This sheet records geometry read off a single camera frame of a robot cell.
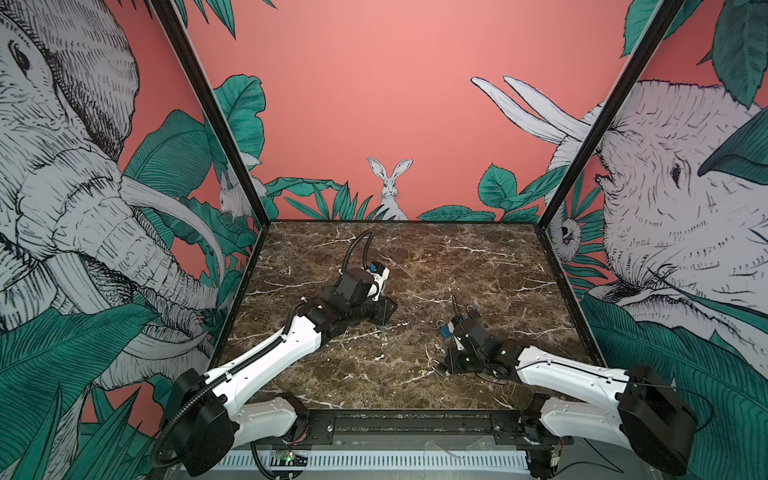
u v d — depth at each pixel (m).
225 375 0.42
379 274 0.70
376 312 0.68
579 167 1.01
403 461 0.70
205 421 0.38
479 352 0.65
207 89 0.84
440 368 0.83
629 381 0.45
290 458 0.70
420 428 0.75
